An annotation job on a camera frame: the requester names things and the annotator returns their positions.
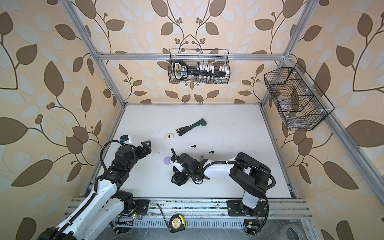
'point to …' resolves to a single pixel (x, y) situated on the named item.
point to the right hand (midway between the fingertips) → (176, 178)
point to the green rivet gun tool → (201, 122)
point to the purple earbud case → (166, 160)
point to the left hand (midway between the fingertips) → (145, 143)
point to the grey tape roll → (292, 231)
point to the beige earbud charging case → (169, 136)
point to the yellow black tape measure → (176, 223)
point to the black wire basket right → (300, 104)
